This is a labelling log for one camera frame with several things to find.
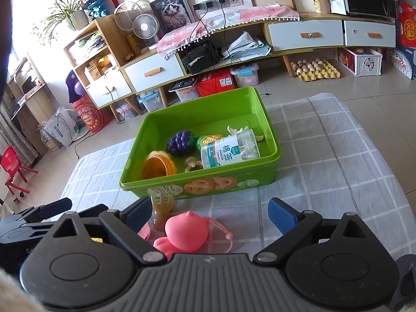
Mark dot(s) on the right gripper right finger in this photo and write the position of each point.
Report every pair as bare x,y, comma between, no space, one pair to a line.
297,229

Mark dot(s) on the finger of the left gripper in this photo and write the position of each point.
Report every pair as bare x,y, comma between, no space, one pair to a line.
93,211
44,212

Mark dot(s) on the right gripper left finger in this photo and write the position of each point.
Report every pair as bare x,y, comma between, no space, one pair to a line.
123,227

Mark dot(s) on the brown hand shaped toy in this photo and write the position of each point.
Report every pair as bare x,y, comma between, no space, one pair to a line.
162,206

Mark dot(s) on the pink pig toy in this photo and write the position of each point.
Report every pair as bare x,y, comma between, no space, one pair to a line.
187,233

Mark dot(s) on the brown small hand toy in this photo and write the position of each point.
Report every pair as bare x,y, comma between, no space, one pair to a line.
192,164

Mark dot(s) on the cotton swab jar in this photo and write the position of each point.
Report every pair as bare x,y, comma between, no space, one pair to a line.
229,150

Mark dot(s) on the beige starfish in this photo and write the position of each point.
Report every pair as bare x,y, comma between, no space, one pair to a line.
233,131

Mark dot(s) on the purple toy grapes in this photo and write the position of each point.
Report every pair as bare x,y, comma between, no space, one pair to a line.
182,144

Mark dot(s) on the toy corn cob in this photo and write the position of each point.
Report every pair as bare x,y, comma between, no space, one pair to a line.
206,139

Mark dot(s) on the pink clear capsule ball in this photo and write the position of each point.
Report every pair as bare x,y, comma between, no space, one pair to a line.
145,232

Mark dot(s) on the yellow toy pot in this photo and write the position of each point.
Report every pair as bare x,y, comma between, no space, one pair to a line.
97,239

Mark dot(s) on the red plastic chair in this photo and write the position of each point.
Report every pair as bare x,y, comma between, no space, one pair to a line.
12,165

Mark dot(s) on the grey checked table cloth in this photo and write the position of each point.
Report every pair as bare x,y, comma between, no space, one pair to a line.
328,164

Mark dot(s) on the white shopping bag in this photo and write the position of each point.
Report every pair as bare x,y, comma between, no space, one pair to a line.
62,127

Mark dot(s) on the red round bucket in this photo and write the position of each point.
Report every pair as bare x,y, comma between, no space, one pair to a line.
95,119

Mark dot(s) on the green plastic cookie box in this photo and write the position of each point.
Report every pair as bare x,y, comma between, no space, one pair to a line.
204,116

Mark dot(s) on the blue lid storage bin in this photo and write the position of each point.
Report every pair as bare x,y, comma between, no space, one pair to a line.
151,100

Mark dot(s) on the wooden tv cabinet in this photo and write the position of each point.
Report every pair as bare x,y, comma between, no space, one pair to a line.
110,68

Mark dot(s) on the yellow egg tray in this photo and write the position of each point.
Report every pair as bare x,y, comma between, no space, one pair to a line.
311,70

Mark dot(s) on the clear bin blue lid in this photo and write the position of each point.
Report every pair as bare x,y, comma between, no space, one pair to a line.
246,75

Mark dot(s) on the red cardboard box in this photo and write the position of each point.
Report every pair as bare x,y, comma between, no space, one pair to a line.
215,82

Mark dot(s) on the white toy crate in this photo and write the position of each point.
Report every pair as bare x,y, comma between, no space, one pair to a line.
361,61

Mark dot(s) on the black bag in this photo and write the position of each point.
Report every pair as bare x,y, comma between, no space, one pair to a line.
200,56

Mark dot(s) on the potted green plant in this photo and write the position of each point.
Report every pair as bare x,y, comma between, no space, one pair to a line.
59,12

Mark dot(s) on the white desk fan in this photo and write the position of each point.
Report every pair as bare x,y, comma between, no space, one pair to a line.
131,17

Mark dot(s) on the pink checked cloth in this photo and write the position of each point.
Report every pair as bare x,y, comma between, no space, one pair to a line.
180,38

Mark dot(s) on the framed cat picture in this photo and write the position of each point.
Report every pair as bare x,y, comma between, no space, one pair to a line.
172,14

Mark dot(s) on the red gift bag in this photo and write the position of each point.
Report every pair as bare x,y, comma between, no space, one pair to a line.
406,30

